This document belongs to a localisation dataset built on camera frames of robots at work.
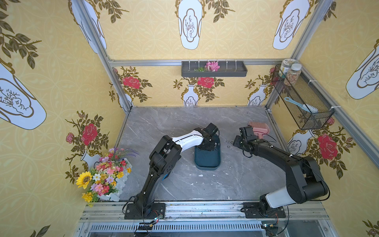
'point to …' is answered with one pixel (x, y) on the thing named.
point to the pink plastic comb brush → (260, 129)
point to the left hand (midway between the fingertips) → (205, 145)
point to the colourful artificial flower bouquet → (106, 181)
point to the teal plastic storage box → (206, 160)
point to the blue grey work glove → (166, 176)
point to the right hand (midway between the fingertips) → (241, 140)
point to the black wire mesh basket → (303, 101)
